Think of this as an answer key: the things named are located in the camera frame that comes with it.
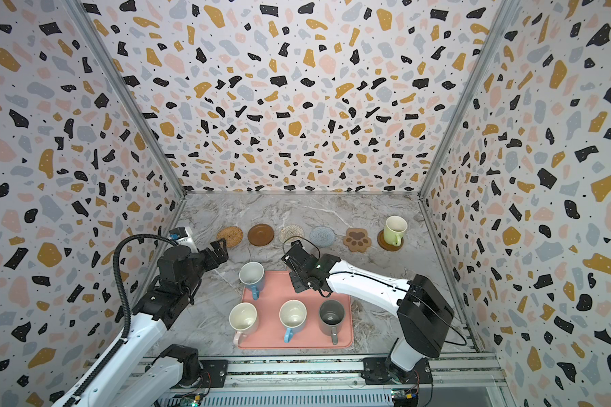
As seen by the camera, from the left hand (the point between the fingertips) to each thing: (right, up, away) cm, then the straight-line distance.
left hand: (215, 240), depth 77 cm
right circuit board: (+56, -44, -5) cm, 71 cm away
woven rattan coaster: (-5, -1, +29) cm, 29 cm away
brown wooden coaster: (+58, -5, +26) cm, 64 cm away
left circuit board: (-4, -44, -7) cm, 44 cm away
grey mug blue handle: (+8, -13, +11) cm, 19 cm away
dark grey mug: (+35, -26, +5) cm, 44 cm away
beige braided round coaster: (+19, +1, +30) cm, 35 cm away
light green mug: (+60, +2, +19) cm, 63 cm away
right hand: (+25, -11, +6) cm, 28 cm away
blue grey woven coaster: (+33, -1, +29) cm, 44 cm away
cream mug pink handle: (+7, -26, +4) cm, 27 cm away
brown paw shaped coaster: (+47, -3, +29) cm, 55 cm away
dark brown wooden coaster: (+7, -1, +29) cm, 30 cm away
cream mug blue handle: (+23, -26, +7) cm, 35 cm away
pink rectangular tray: (+16, -30, +5) cm, 35 cm away
